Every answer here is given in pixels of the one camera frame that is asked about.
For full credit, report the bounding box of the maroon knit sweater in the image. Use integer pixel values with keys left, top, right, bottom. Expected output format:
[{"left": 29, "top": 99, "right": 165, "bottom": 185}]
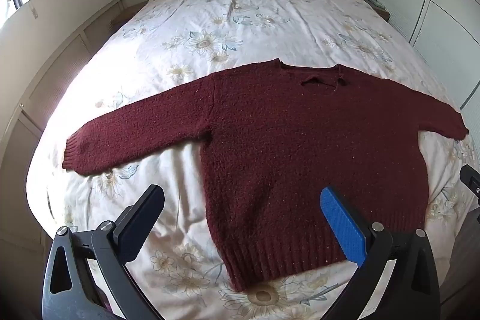
[{"left": 62, "top": 58, "right": 469, "bottom": 292}]

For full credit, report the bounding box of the white wardrobe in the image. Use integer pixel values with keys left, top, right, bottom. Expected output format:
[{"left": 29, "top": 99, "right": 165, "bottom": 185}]
[{"left": 373, "top": 0, "right": 480, "bottom": 111}]

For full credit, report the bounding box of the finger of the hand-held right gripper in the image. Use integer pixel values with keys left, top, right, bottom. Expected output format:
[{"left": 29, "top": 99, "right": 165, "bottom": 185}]
[{"left": 459, "top": 164, "right": 480, "bottom": 225}]

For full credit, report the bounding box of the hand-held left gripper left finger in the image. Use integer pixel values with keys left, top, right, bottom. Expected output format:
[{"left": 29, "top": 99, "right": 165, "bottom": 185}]
[{"left": 42, "top": 184, "right": 166, "bottom": 320}]

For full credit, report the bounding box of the white floral duvet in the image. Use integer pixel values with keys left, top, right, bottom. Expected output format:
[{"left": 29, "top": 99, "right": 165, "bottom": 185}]
[{"left": 24, "top": 0, "right": 480, "bottom": 320}]

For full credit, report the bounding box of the wooden nightstand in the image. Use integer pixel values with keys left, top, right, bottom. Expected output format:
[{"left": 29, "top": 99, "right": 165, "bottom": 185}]
[{"left": 364, "top": 0, "right": 391, "bottom": 21}]

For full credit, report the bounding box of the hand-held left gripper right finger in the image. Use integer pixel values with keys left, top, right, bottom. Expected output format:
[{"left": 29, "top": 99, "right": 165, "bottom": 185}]
[{"left": 320, "top": 187, "right": 441, "bottom": 320}]

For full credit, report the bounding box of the cream low cabinet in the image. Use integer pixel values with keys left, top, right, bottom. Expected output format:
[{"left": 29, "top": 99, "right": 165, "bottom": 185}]
[{"left": 0, "top": 0, "right": 127, "bottom": 253}]

